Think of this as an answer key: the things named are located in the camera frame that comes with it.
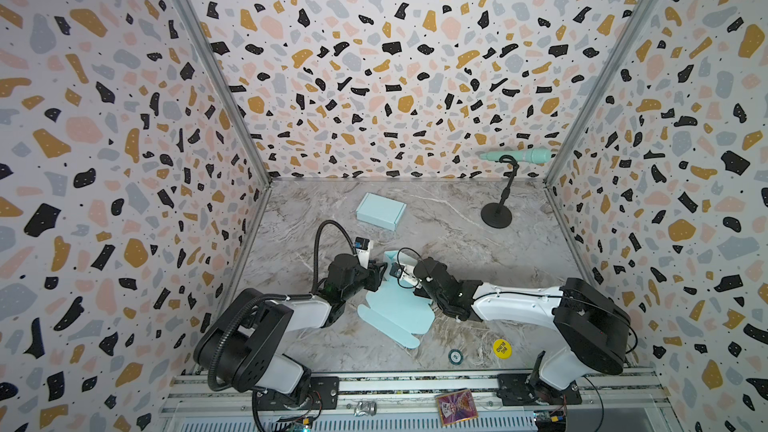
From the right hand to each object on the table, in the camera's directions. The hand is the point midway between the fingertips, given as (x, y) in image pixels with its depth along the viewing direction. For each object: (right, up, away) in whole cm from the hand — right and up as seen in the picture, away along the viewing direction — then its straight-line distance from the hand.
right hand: (419, 259), depth 86 cm
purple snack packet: (+8, -32, -15) cm, 37 cm away
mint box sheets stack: (-7, -16, +3) cm, 17 cm away
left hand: (-10, 0, +2) cm, 10 cm away
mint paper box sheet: (-13, +14, +20) cm, 28 cm away
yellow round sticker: (+22, -23, -5) cm, 33 cm away
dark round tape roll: (+9, -25, -7) cm, 27 cm away
